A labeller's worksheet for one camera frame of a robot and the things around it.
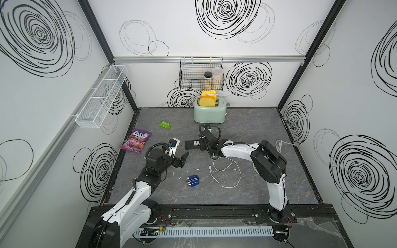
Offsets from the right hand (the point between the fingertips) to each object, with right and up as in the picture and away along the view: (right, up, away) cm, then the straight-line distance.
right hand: (203, 141), depth 96 cm
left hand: (-13, -2, -14) cm, 19 cm away
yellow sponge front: (+2, +25, +1) cm, 25 cm away
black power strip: (-7, -2, +1) cm, 8 cm away
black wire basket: (-7, +44, +1) cm, 45 cm away
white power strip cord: (+46, -2, -2) cm, 46 cm away
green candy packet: (-27, +10, +13) cm, 32 cm away
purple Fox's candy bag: (-43, 0, +3) cm, 44 cm away
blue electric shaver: (-6, -20, -14) cm, 25 cm away
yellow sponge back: (+4, +32, +6) cm, 33 cm away
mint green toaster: (+5, +17, +11) cm, 21 cm away
